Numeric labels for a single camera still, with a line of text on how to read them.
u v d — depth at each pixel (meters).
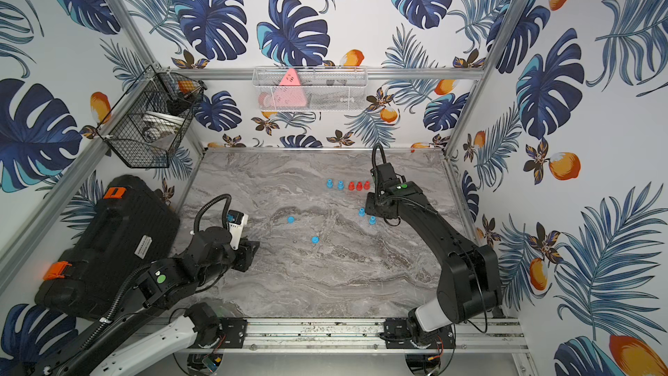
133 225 0.75
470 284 0.43
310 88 0.93
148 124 0.80
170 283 0.48
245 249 0.62
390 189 0.62
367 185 1.07
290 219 0.99
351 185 1.06
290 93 0.90
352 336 0.76
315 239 0.94
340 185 1.06
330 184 1.07
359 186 1.07
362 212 0.99
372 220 0.96
